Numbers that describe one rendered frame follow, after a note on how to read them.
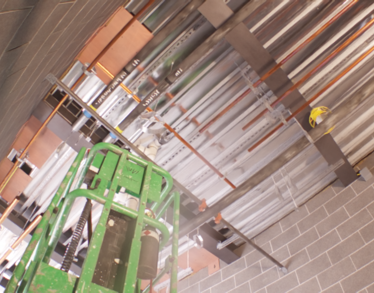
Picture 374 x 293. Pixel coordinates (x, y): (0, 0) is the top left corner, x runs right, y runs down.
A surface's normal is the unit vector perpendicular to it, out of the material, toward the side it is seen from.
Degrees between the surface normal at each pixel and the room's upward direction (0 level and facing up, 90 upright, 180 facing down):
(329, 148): 180
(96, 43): 180
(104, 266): 90
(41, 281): 90
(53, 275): 90
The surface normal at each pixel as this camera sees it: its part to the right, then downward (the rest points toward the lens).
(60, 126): 0.00, 0.49
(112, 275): 0.48, -0.76
